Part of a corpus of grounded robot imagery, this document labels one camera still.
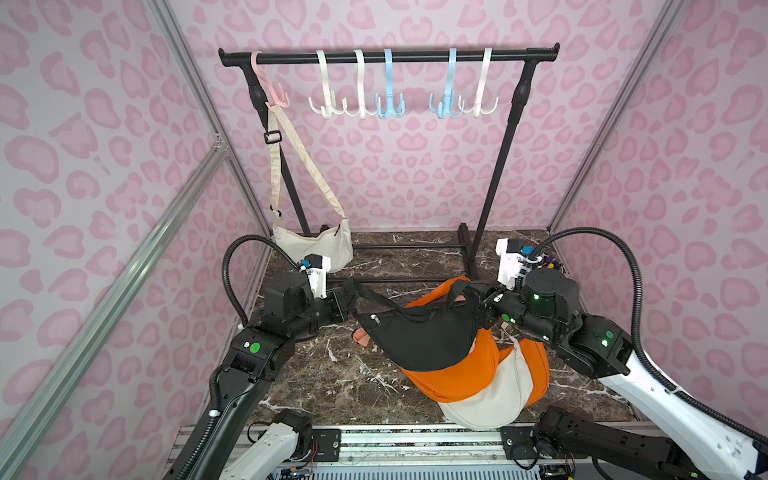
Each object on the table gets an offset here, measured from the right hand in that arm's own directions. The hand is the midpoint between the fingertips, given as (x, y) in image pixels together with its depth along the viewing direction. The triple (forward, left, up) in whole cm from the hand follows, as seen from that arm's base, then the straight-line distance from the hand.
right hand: (459, 289), depth 63 cm
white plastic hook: (+130, +52, -17) cm, 141 cm away
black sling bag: (-4, +6, -16) cm, 17 cm away
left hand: (+1, +22, -4) cm, 22 cm away
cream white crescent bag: (-15, -13, -30) cm, 36 cm away
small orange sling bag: (-9, -7, -29) cm, 31 cm away
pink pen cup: (+26, -35, -23) cm, 49 cm away
